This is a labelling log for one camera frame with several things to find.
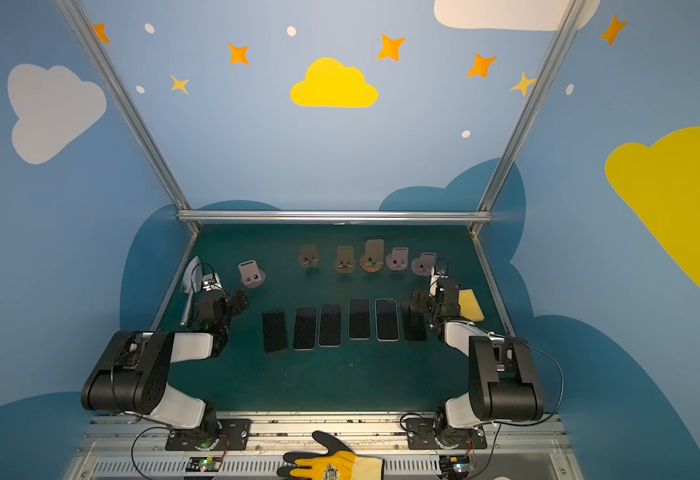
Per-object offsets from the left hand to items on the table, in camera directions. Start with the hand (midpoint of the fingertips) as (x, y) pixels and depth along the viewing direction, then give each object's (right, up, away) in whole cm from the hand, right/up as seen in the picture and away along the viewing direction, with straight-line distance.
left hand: (231, 291), depth 94 cm
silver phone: (+24, -12, -1) cm, 27 cm away
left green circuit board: (+3, -39, -23) cm, 46 cm away
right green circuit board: (+64, -40, -23) cm, 79 cm away
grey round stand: (+4, +5, +7) cm, 9 cm away
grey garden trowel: (-17, +2, +7) cm, 19 cm away
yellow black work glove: (+35, -37, -26) cm, 57 cm away
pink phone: (+32, -11, 0) cm, 34 cm away
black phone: (+14, -12, -1) cm, 18 cm away
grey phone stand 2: (+65, +8, +12) cm, 66 cm away
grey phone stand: (+56, +10, +13) cm, 58 cm away
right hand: (+65, +1, +1) cm, 65 cm away
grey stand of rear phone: (+23, +11, +13) cm, 29 cm away
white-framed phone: (+50, -9, 0) cm, 51 cm away
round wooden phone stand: (+47, +10, +10) cm, 49 cm away
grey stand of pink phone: (+36, +9, +12) cm, 39 cm away
